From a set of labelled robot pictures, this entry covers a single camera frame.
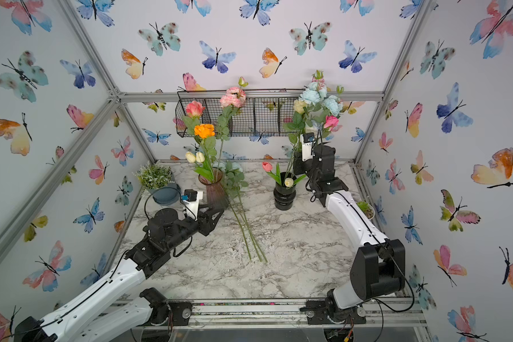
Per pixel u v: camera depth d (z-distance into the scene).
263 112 0.96
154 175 0.93
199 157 0.81
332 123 0.76
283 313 0.75
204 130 0.80
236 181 1.09
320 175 0.62
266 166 0.79
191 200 0.61
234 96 0.79
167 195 1.00
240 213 1.01
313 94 0.75
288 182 0.76
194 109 0.82
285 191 0.93
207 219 0.64
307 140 0.68
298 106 0.84
